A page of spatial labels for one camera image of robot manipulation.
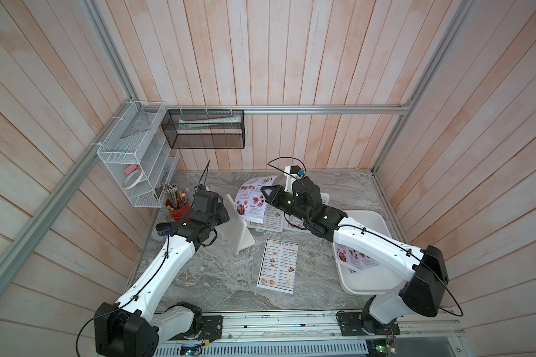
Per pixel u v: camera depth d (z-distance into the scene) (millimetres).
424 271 421
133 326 372
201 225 552
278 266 879
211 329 730
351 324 731
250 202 729
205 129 1044
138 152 697
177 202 887
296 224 645
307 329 739
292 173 670
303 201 554
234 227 811
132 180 815
